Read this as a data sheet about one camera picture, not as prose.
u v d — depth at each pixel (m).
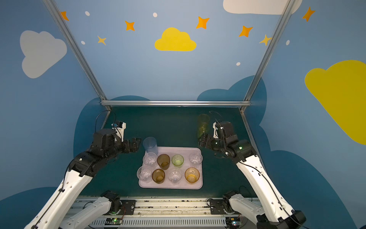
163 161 0.85
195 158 0.85
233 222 0.71
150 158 0.86
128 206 0.75
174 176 0.85
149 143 0.89
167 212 0.74
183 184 0.82
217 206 0.75
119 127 0.60
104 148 0.51
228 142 0.51
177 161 0.90
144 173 0.86
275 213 0.37
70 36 0.79
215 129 0.56
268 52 0.86
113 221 0.71
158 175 0.84
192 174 0.85
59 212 0.39
